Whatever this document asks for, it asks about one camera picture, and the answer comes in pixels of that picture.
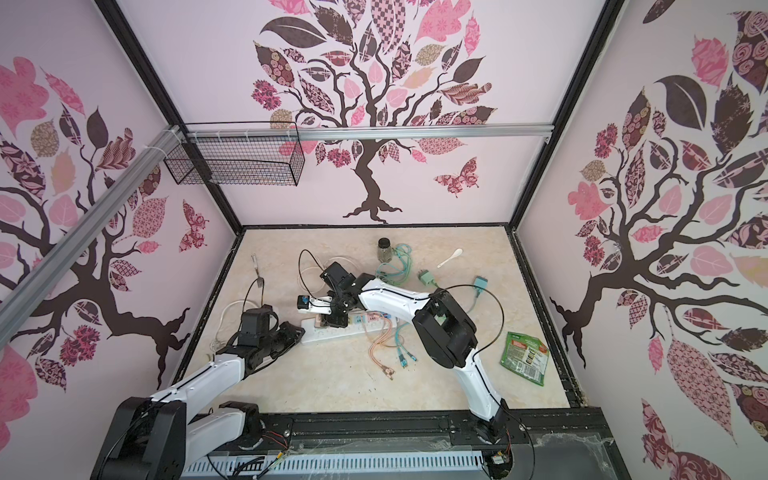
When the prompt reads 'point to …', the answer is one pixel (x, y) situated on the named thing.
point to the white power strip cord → (213, 342)
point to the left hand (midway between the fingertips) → (306, 335)
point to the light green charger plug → (426, 277)
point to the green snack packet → (525, 355)
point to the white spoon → (456, 253)
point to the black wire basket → (238, 153)
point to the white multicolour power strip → (358, 324)
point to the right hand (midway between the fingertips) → (323, 311)
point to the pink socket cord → (341, 257)
